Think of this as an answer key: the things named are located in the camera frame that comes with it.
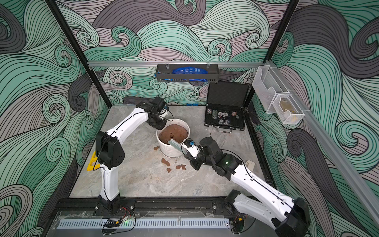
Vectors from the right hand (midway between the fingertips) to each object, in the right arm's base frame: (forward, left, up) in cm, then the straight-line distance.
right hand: (189, 153), depth 74 cm
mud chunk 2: (-1, +12, -19) cm, 23 cm away
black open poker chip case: (+48, -30, -18) cm, 59 cm away
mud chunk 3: (+1, +4, -18) cm, 18 cm away
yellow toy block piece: (+3, +60, -16) cm, 62 cm away
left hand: (+21, +16, -3) cm, 27 cm away
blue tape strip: (+57, -5, -20) cm, 60 cm away
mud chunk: (+4, +16, -18) cm, 24 cm away
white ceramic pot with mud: (+20, +8, -7) cm, 23 cm away
